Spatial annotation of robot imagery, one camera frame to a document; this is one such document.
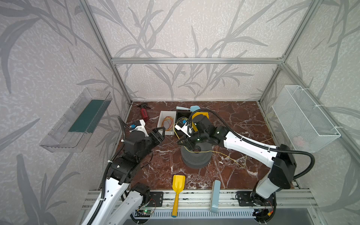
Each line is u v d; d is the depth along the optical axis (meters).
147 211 0.70
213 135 0.58
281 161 0.43
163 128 0.66
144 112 1.08
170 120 0.99
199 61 0.98
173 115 1.03
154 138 0.59
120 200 0.44
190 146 0.64
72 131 0.63
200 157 0.83
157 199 0.74
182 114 1.02
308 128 0.61
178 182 0.79
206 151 0.82
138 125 0.60
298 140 0.74
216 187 0.74
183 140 0.69
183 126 0.64
